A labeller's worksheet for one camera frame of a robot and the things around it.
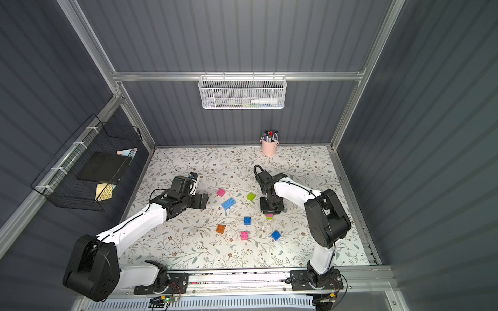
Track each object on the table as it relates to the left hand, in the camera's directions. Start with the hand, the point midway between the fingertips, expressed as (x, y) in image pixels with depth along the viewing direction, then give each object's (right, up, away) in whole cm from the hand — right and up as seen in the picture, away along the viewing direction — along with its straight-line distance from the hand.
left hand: (200, 197), depth 87 cm
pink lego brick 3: (+20, -17, -3) cm, 26 cm away
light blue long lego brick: (+12, -4, +7) cm, 14 cm away
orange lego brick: (+9, -14, -1) cm, 17 cm away
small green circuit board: (-10, -36, -17) cm, 41 cm away
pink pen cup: (+34, +24, +27) cm, 50 cm away
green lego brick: (+23, -1, +9) cm, 25 cm away
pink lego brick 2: (+32, -9, +3) cm, 33 cm away
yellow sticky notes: (-24, +6, -26) cm, 36 cm away
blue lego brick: (+21, -11, +2) cm, 24 cm away
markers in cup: (+34, +31, +21) cm, 50 cm away
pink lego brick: (+8, 0, +12) cm, 14 cm away
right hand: (+31, -8, +2) cm, 32 cm away
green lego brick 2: (+32, -11, +4) cm, 34 cm away
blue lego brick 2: (+34, -16, -3) cm, 38 cm away
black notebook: (-34, +14, -14) cm, 39 cm away
